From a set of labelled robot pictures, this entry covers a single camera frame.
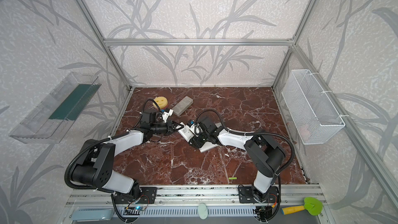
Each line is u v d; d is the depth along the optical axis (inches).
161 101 42.6
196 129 30.9
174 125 31.9
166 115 32.7
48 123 25.2
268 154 18.2
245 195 28.9
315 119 23.9
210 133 27.3
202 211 26.9
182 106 41.4
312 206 27.4
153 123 29.3
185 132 33.3
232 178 31.1
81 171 17.4
